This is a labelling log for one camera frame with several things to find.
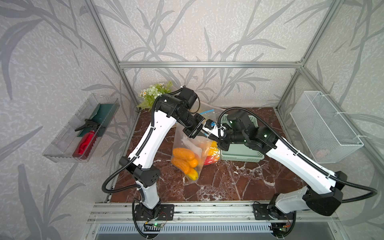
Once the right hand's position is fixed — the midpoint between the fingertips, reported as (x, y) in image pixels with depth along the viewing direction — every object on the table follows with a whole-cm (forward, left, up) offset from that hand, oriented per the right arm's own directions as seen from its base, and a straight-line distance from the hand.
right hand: (210, 134), depth 67 cm
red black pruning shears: (-6, +51, +5) cm, 51 cm away
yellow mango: (-10, +9, -24) cm, 27 cm away
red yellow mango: (0, -2, -26) cm, 26 cm away
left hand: (-1, 0, +3) cm, 3 cm away
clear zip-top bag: (-1, +12, -18) cm, 21 cm away
